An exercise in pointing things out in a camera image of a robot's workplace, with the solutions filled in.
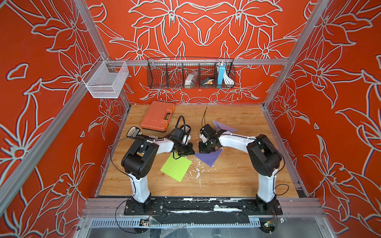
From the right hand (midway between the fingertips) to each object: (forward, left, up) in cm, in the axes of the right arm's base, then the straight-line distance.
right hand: (196, 151), depth 91 cm
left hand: (+1, +1, -1) cm, 2 cm away
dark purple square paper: (-4, -9, -1) cm, 10 cm away
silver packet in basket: (+34, +4, +30) cm, 46 cm away
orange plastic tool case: (+27, +28, +3) cm, 40 cm away
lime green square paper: (-10, +12, -3) cm, 16 cm away
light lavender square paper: (+20, -16, +1) cm, 26 cm away
